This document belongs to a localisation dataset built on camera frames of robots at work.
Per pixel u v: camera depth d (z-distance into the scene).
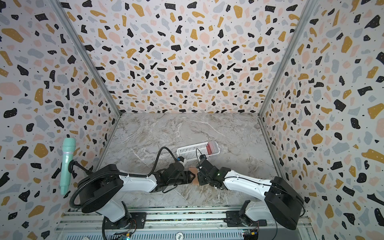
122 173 0.50
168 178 0.67
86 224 0.73
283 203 0.42
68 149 0.62
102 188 0.44
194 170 0.90
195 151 1.00
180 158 0.82
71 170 0.64
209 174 0.64
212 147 0.97
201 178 0.76
